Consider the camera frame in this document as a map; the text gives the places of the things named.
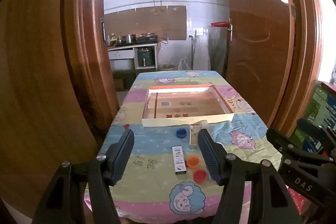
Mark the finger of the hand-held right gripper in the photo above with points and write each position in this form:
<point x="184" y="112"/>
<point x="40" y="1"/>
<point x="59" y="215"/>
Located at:
<point x="278" y="142"/>
<point x="312" y="129"/>

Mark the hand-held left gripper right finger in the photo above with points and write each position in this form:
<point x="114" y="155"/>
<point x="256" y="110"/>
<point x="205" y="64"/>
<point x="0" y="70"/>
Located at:
<point x="210" y="158"/>

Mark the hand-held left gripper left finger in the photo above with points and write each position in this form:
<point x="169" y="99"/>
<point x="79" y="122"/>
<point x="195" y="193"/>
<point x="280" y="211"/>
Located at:
<point x="123" y="158"/>

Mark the orange bottle cap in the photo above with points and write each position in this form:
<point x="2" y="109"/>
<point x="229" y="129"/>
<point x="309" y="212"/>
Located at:
<point x="193" y="161"/>

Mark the red bottle cap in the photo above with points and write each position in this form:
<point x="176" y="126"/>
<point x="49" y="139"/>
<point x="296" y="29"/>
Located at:
<point x="200" y="175"/>

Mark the white rectangular carton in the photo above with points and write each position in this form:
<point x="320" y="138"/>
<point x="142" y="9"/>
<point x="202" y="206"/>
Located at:
<point x="179" y="159"/>

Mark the clear plastic piece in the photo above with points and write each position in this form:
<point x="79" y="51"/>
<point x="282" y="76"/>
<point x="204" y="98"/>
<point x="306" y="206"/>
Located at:
<point x="202" y="124"/>

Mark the blue bottle cap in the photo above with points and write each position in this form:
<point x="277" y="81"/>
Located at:
<point x="181" y="132"/>

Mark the shallow cardboard box orange rim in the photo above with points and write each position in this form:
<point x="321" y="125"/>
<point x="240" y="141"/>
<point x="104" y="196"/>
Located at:
<point x="183" y="108"/>

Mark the green cartons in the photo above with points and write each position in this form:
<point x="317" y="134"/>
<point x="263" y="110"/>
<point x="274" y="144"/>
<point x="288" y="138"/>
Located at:
<point x="324" y="108"/>

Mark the cartoon sheep printed blanket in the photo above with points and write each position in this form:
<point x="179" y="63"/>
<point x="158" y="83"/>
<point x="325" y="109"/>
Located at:
<point x="157" y="140"/>

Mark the brown wooden door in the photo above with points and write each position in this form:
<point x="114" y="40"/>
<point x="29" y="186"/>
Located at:
<point x="257" y="56"/>

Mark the white bucket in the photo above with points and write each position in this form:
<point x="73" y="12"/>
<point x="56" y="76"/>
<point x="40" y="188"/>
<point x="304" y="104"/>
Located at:
<point x="166" y="67"/>

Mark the green air fryer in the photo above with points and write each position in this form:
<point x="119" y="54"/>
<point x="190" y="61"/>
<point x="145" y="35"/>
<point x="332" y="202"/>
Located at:
<point x="144" y="57"/>

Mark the white kitchen counter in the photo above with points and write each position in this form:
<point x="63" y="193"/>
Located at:
<point x="123" y="53"/>

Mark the plastic covered white rack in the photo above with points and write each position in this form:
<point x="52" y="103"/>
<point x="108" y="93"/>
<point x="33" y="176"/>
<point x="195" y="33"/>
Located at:
<point x="207" y="48"/>

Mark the metal bowl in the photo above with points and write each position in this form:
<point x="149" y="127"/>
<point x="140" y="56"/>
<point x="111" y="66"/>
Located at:
<point x="110" y="43"/>

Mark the steel cooking pot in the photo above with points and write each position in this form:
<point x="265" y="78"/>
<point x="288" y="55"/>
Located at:
<point x="129" y="38"/>

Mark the metal door hinge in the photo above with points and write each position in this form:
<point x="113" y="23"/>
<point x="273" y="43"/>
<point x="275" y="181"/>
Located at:
<point x="293" y="10"/>

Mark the black gas stove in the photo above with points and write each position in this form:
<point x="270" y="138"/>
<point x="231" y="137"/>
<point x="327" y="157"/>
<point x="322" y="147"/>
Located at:
<point x="146" y="39"/>

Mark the condiment bottle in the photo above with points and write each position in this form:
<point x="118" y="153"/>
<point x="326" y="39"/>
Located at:
<point x="113" y="37"/>

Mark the metal strike plate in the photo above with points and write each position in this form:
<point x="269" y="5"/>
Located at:
<point x="103" y="28"/>

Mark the red paper strip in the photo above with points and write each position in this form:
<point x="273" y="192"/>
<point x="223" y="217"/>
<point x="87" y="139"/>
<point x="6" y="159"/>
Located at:
<point x="219" y="23"/>

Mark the brown wooden door frame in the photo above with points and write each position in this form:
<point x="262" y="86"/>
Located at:
<point x="86" y="56"/>

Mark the cardboard sheets on wall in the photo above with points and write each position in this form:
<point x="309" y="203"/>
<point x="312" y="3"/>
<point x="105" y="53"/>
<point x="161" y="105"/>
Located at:
<point x="147" y="22"/>

